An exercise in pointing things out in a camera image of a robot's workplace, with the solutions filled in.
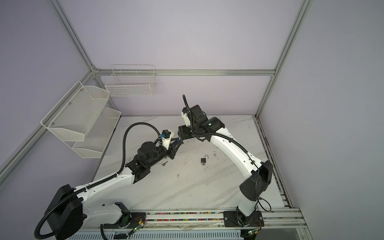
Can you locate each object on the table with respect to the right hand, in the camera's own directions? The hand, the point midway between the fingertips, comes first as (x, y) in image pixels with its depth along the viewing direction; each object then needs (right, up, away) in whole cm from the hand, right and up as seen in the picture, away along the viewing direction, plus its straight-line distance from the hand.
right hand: (181, 131), depth 75 cm
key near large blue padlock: (-13, -21, +18) cm, 30 cm away
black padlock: (+13, -19, +20) cm, 30 cm away
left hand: (-1, -5, +1) cm, 5 cm away
